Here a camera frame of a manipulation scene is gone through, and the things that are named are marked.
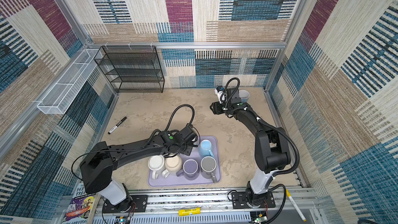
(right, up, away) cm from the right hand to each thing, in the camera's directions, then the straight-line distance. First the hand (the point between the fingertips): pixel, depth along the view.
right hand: (215, 107), depth 92 cm
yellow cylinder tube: (-14, -46, -22) cm, 53 cm away
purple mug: (-13, -30, -17) cm, 37 cm away
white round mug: (-30, -28, -14) cm, 44 cm away
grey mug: (-5, -27, -18) cm, 33 cm away
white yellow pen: (+36, -47, -22) cm, 63 cm away
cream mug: (-22, -27, -16) cm, 38 cm away
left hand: (-15, -20, -8) cm, 26 cm away
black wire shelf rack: (-56, +26, +17) cm, 64 cm away
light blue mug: (-7, -22, -11) cm, 25 cm away
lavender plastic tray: (-21, -37, -12) cm, 44 cm away
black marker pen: (-63, -13, +7) cm, 64 cm away
